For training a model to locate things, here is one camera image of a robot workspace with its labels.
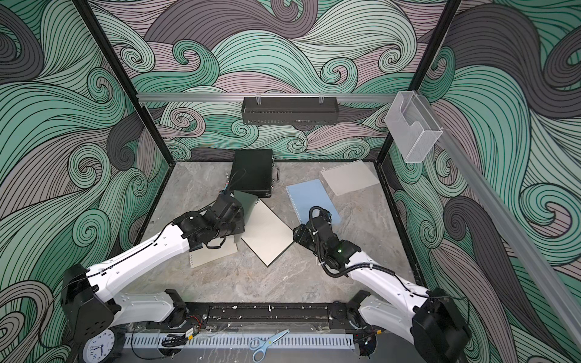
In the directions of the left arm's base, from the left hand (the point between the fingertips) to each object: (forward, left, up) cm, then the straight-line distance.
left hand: (243, 220), depth 78 cm
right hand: (-2, -18, -7) cm, 20 cm away
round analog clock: (-36, +41, -14) cm, 56 cm away
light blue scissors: (-34, -6, -17) cm, 38 cm away
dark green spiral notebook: (+5, -5, -19) cm, 20 cm away
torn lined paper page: (+37, -48, -19) cm, 64 cm away
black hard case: (+34, +1, -12) cm, 36 cm away
